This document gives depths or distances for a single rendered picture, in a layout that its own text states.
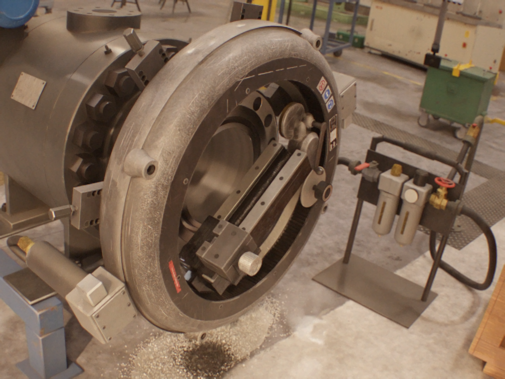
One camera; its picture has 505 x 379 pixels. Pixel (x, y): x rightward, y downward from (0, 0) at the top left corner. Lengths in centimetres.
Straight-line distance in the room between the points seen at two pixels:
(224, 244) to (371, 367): 80
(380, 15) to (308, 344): 657
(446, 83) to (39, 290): 363
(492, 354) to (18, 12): 175
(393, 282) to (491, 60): 558
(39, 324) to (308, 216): 76
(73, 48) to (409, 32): 647
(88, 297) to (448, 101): 378
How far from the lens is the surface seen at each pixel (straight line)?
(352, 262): 226
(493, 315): 181
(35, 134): 140
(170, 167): 98
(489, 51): 741
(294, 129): 135
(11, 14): 154
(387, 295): 211
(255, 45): 109
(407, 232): 197
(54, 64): 143
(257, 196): 128
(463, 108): 445
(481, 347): 188
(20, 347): 170
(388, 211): 198
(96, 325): 108
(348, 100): 154
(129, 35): 101
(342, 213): 268
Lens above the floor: 112
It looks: 25 degrees down
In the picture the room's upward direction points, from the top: 8 degrees clockwise
